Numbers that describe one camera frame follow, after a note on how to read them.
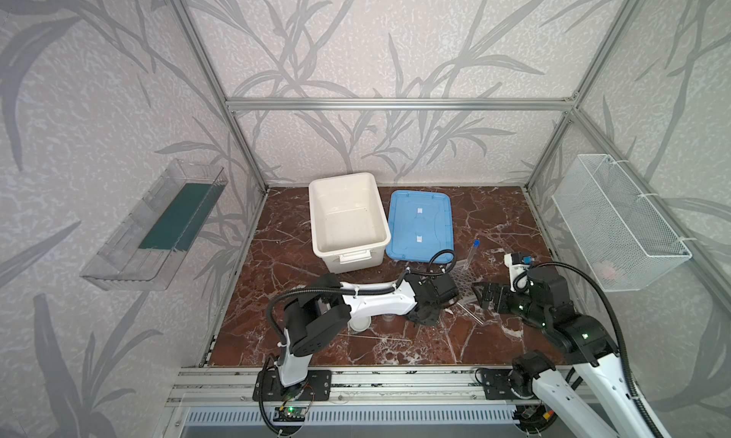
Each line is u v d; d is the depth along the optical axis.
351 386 0.75
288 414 0.71
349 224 1.08
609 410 0.44
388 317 0.85
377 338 0.82
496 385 0.73
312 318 0.46
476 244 1.02
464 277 0.93
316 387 0.74
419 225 1.08
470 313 0.86
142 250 0.63
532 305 0.58
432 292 0.65
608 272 0.73
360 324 0.83
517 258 0.64
